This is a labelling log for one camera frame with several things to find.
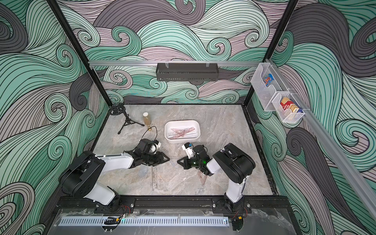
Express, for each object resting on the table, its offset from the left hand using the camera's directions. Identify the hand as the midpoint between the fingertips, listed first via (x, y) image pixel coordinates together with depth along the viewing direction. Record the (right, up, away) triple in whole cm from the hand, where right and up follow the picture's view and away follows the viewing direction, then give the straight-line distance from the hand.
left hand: (167, 159), depth 87 cm
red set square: (+7, +15, +17) cm, 24 cm away
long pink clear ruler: (-7, -10, -3) cm, 13 cm away
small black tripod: (-31, +30, -1) cm, 43 cm away
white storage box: (+10, +20, +18) cm, 29 cm away
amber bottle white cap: (-17, +23, +17) cm, 33 cm away
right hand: (+7, -2, +3) cm, 8 cm away
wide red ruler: (+11, +15, +17) cm, 25 cm away
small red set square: (+21, -10, -3) cm, 23 cm away
